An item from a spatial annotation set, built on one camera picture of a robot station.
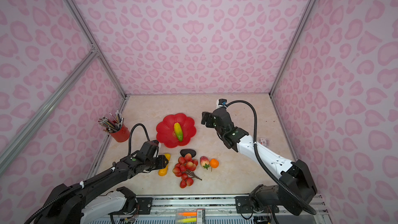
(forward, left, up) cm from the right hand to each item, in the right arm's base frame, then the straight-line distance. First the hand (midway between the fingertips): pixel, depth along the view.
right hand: (209, 112), depth 80 cm
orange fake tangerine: (-19, -3, -20) cm, 28 cm away
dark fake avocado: (-12, +14, -20) cm, 27 cm away
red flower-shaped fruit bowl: (+1, +28, -24) cm, 37 cm away
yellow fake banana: (-24, +24, -19) cm, 39 cm away
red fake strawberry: (-18, +2, -20) cm, 27 cm away
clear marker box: (-42, +8, -22) cm, 49 cm away
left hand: (-17, +23, -20) cm, 35 cm away
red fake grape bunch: (-22, +12, -18) cm, 31 cm away
